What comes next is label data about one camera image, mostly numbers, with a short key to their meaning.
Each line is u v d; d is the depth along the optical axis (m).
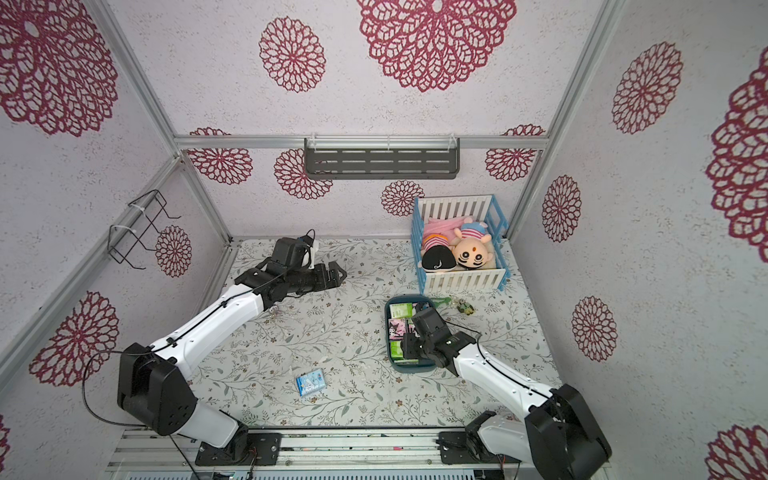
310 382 0.83
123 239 0.73
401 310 0.93
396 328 0.90
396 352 0.84
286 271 0.63
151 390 0.42
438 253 0.99
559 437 0.40
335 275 0.74
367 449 0.76
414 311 0.81
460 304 1.00
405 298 1.00
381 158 0.93
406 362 0.86
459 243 1.05
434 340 0.65
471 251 0.99
